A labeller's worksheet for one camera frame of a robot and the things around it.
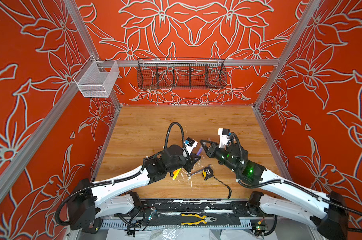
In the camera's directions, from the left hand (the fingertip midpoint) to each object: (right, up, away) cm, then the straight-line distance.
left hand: (199, 154), depth 71 cm
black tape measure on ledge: (-50, -33, -4) cm, 60 cm away
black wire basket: (-7, +48, +26) cm, 55 cm away
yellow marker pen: (-12, -14, +13) cm, 22 cm away
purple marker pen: (0, +2, -1) cm, 2 cm away
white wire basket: (-63, +43, +22) cm, 80 cm away
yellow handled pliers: (+3, -31, -1) cm, 31 cm away
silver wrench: (-4, -14, +13) cm, 20 cm away
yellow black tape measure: (+6, -13, +11) cm, 18 cm away
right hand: (-1, +6, -2) cm, 7 cm away
